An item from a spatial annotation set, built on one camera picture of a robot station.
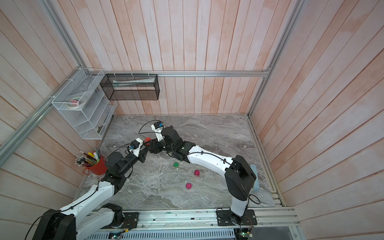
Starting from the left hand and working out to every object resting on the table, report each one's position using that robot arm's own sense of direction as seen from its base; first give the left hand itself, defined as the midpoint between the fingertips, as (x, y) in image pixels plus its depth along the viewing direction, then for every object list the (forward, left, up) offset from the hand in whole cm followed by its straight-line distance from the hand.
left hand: (148, 142), depth 79 cm
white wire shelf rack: (+8, +30, +8) cm, 32 cm away
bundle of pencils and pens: (-5, +34, -10) cm, 36 cm away
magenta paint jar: (-9, -27, -19) cm, 34 cm away
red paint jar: (0, -1, +4) cm, 4 cm away
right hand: (-2, -1, +2) cm, 2 cm away
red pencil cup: (-9, +29, -13) cm, 33 cm away
